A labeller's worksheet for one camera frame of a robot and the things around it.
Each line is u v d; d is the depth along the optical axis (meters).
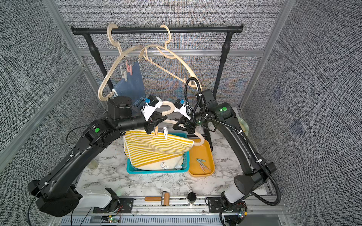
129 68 0.67
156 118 0.52
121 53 0.60
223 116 0.47
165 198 0.75
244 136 0.43
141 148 0.76
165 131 0.64
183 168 0.85
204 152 0.94
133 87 0.73
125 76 0.65
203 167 0.86
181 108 0.56
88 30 0.53
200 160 0.88
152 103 0.47
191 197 0.71
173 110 0.56
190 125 0.59
